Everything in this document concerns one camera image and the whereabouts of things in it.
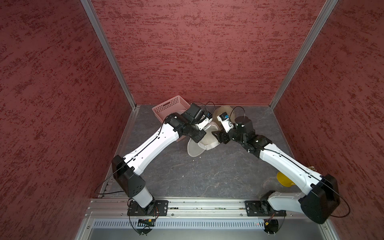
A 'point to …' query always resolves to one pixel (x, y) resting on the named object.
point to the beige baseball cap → (220, 110)
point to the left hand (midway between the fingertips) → (197, 136)
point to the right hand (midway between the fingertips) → (216, 131)
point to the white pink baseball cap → (208, 142)
